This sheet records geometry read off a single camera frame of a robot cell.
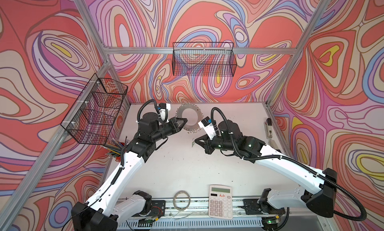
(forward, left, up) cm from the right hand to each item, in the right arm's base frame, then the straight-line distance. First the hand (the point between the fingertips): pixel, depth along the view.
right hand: (198, 144), depth 69 cm
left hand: (+8, +4, +9) cm, 12 cm away
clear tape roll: (-22, +9, -25) cm, 35 cm away
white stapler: (+23, -50, -22) cm, 59 cm away
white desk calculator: (-20, -10, -23) cm, 32 cm away
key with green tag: (0, +2, +1) cm, 3 cm away
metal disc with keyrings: (+13, +2, +7) cm, 15 cm away
